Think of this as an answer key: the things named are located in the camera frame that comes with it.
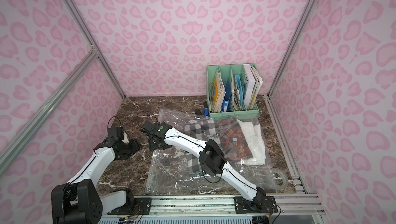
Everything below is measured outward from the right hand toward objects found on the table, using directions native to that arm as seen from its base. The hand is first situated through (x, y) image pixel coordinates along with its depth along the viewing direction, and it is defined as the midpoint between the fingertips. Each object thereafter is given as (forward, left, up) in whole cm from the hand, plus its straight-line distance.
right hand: (156, 147), depth 87 cm
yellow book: (+29, -36, +14) cm, 48 cm away
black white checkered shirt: (+12, -27, -2) cm, 29 cm away
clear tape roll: (-13, -68, -4) cm, 70 cm away
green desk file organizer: (+29, -43, +16) cm, 54 cm away
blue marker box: (+28, -28, -3) cm, 39 cm away
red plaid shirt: (+6, -43, -2) cm, 44 cm away
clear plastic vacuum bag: (-9, -13, -6) cm, 17 cm away
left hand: (+1, +10, +1) cm, 11 cm away
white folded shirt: (+6, -57, -3) cm, 57 cm away
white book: (+35, -56, +18) cm, 68 cm away
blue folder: (+27, -41, +7) cm, 49 cm away
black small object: (+29, -22, -4) cm, 36 cm away
